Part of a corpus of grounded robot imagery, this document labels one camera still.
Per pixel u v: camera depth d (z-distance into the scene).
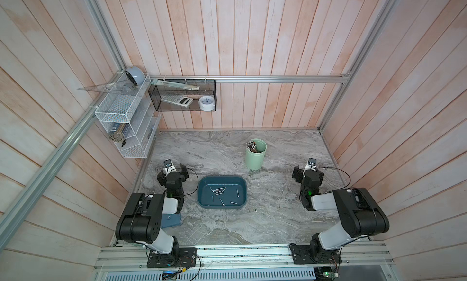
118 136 0.77
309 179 0.73
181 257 0.73
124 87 0.86
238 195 0.90
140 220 0.46
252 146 0.90
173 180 0.70
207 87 0.92
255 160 0.96
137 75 0.83
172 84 0.92
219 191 0.92
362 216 0.45
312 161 0.80
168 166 0.77
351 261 0.73
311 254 0.72
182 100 0.98
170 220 0.82
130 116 0.70
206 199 0.89
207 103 0.94
